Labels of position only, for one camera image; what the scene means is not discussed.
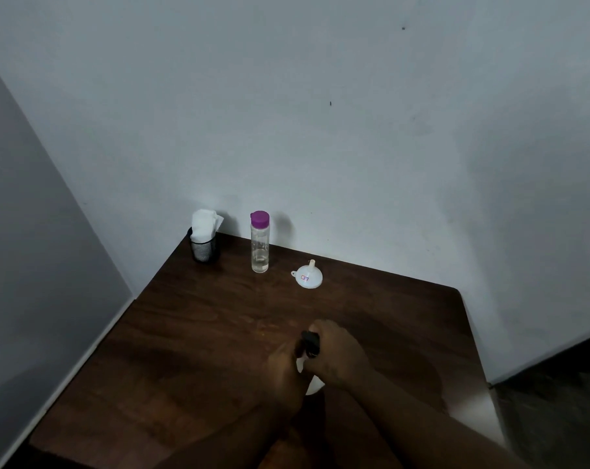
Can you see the person's left hand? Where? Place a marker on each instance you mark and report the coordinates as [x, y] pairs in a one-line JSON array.
[[283, 385]]

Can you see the person's right hand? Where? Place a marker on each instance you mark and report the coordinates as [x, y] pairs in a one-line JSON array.
[[341, 358]]

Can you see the white spray bottle body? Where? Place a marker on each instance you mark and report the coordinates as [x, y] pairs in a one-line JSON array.
[[315, 385]]

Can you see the black spray head with tube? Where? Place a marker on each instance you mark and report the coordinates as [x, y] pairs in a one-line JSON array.
[[310, 342]]

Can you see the white plastic funnel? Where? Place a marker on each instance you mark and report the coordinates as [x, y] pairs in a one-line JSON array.
[[308, 278]]

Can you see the clear plastic water bottle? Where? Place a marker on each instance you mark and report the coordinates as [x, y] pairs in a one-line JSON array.
[[260, 251]]

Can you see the purple bottle cap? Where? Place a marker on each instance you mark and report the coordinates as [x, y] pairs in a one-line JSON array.
[[259, 219]]

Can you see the person's right forearm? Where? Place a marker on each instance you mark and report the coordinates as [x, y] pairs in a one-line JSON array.
[[432, 429]]

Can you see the dark wooden table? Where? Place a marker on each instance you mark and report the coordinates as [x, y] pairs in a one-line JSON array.
[[192, 327]]

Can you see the black mesh cup holder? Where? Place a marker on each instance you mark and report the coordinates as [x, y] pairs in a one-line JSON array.
[[204, 251]]

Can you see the black cup with tissues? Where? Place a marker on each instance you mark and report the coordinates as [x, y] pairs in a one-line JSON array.
[[203, 224]]

